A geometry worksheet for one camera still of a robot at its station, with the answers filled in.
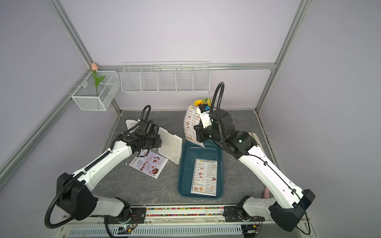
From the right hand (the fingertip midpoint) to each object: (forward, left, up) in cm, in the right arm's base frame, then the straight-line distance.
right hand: (194, 126), depth 67 cm
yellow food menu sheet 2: (-12, -6, -33) cm, 36 cm away
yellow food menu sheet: (+4, +1, 0) cm, 4 cm away
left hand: (+3, +20, -18) cm, 27 cm away
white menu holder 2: (0, +13, -18) cm, 22 cm away
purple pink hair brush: (-21, -38, -32) cm, 54 cm away
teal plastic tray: (+5, +3, -34) cm, 35 cm away
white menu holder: (+15, +39, -16) cm, 45 cm away
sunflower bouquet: (+27, -5, -9) cm, 29 cm away
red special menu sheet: (-3, +27, -35) cm, 44 cm away
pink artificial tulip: (+38, +61, -1) cm, 71 cm away
